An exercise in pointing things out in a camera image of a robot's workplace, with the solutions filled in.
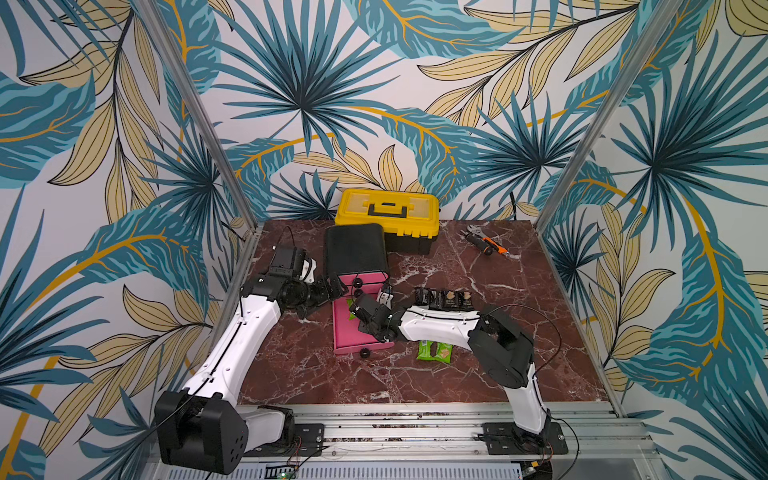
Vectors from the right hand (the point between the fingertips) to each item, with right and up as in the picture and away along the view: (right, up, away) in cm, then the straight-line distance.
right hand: (365, 321), depth 92 cm
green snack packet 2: (+17, -7, -6) cm, 20 cm away
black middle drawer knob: (-2, +9, -4) cm, 10 cm away
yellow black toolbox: (+14, +32, +8) cm, 36 cm away
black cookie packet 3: (+28, +6, +6) cm, 29 cm away
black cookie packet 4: (+32, +5, +5) cm, 33 cm away
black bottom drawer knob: (0, -8, -6) cm, 10 cm away
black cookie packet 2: (+23, +6, +5) cm, 24 cm away
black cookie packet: (+18, +7, +6) cm, 20 cm away
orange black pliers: (+49, +23, +21) cm, 58 cm away
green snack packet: (-2, +6, -20) cm, 21 cm away
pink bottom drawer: (-5, -3, -7) cm, 9 cm away
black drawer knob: (-2, +13, -7) cm, 15 cm away
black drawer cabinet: (-3, +22, -1) cm, 22 cm away
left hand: (-7, +9, -14) cm, 18 cm away
